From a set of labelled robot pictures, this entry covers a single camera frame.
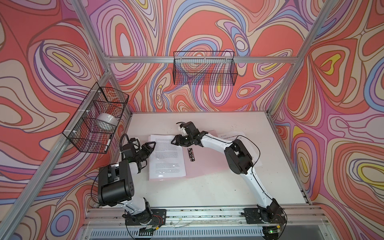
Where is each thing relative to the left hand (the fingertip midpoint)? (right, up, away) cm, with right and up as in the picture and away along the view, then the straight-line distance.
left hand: (155, 143), depth 92 cm
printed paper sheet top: (+7, -10, -1) cm, 13 cm away
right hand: (+12, -2, +5) cm, 13 cm away
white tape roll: (-19, +14, -20) cm, 31 cm away
